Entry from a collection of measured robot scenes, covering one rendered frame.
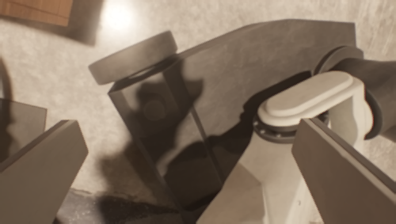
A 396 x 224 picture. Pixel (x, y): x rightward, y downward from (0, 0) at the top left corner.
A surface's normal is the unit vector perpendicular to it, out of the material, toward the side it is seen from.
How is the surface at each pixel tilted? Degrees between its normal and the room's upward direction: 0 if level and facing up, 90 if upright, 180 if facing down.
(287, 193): 90
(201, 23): 0
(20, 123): 0
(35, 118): 0
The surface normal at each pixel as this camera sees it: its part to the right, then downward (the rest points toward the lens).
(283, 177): -0.35, -0.84
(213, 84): 0.25, 0.32
